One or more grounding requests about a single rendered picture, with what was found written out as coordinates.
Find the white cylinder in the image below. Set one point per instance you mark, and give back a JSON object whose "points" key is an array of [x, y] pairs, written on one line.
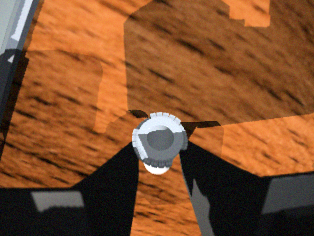
{"points": [[159, 133]]}

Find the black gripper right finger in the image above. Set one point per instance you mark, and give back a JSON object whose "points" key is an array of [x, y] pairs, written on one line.
{"points": [[226, 205]]}

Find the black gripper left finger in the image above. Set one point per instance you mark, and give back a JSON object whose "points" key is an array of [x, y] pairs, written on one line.
{"points": [[105, 207]]}

